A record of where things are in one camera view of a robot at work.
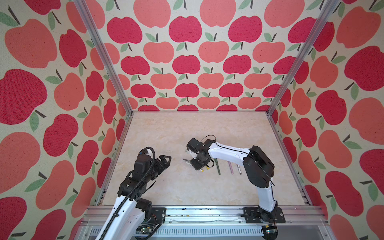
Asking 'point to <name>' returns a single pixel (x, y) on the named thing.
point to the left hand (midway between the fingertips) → (170, 162)
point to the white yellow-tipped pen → (208, 168)
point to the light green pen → (187, 160)
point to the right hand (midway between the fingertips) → (198, 165)
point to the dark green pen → (217, 166)
